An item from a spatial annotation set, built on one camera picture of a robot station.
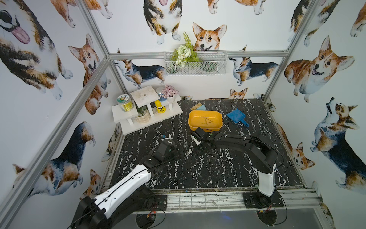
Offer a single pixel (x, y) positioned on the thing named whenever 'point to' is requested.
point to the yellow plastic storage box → (196, 117)
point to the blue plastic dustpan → (237, 116)
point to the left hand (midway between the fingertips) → (178, 146)
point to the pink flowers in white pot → (169, 92)
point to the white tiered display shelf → (151, 109)
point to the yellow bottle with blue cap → (160, 109)
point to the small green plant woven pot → (143, 115)
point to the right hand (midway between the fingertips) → (200, 145)
